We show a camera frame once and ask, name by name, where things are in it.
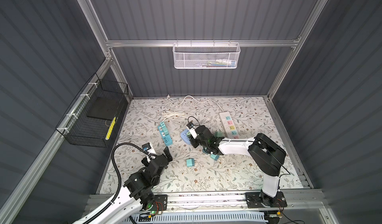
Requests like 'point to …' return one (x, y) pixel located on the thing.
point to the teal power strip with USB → (163, 132)
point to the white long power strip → (228, 125)
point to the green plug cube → (219, 134)
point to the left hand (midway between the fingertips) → (161, 151)
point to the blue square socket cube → (184, 137)
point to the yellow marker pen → (107, 136)
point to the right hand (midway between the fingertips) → (191, 135)
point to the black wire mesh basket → (87, 121)
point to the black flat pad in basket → (105, 107)
